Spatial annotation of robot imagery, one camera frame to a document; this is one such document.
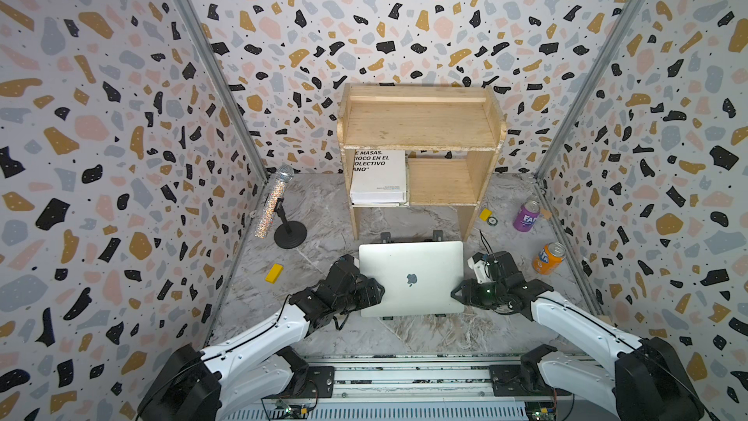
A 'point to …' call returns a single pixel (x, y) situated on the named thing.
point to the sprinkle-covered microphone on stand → (289, 234)
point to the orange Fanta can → (549, 257)
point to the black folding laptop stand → (437, 236)
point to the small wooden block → (545, 213)
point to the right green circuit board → (541, 410)
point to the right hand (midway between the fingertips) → (456, 295)
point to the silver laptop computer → (418, 278)
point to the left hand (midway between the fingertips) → (381, 293)
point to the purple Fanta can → (527, 215)
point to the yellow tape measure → (486, 215)
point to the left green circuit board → (288, 411)
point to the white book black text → (379, 179)
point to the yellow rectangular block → (274, 273)
